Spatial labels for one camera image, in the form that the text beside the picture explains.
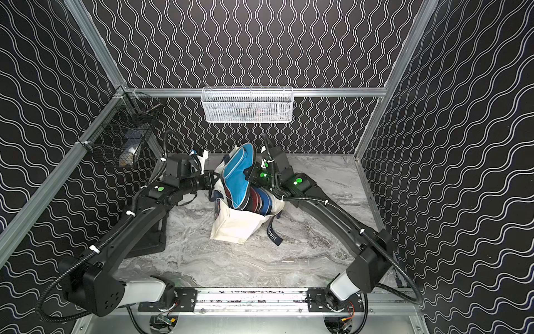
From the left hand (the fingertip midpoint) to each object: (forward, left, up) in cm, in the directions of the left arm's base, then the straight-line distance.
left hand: (219, 171), depth 77 cm
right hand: (-1, -9, +3) cm, 10 cm away
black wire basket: (+22, +49, -2) cm, 54 cm away
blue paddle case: (-1, -18, -16) cm, 24 cm away
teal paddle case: (-6, -8, +1) cm, 10 cm away
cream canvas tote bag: (-15, -6, -14) cm, 21 cm away
